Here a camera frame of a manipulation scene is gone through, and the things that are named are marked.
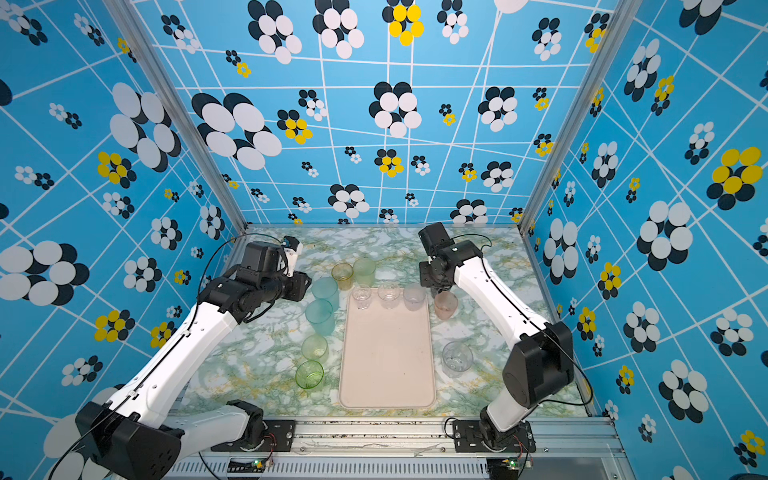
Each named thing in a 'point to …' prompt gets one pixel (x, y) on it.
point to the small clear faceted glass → (388, 294)
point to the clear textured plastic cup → (414, 296)
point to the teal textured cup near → (320, 313)
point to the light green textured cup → (364, 269)
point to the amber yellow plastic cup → (343, 272)
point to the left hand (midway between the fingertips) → (307, 277)
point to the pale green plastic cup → (315, 348)
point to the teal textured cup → (325, 287)
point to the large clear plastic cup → (456, 358)
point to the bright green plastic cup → (309, 374)
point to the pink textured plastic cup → (445, 305)
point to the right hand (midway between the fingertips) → (435, 276)
